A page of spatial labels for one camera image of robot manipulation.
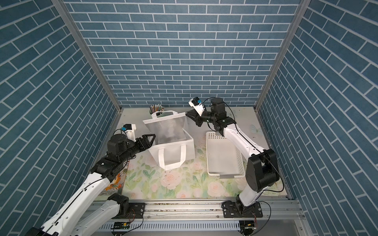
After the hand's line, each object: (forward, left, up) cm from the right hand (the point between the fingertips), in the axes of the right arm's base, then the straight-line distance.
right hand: (189, 113), depth 79 cm
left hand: (-14, +16, -5) cm, 22 cm away
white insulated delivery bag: (-17, +6, -6) cm, 19 cm away
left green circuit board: (-49, +29, -31) cm, 65 cm away
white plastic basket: (-12, -22, -25) cm, 36 cm away
